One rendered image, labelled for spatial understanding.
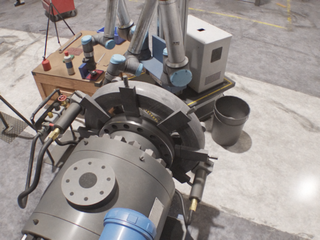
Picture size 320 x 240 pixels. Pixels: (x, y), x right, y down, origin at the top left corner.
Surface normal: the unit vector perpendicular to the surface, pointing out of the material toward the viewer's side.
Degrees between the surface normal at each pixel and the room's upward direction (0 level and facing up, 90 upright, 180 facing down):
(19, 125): 0
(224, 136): 93
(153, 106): 90
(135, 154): 22
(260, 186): 0
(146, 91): 34
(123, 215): 7
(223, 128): 93
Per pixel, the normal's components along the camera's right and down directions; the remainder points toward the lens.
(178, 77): 0.21, 0.74
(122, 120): -0.22, -0.74
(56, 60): 0.00, -0.71
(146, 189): 0.66, -0.36
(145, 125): 0.30, -0.61
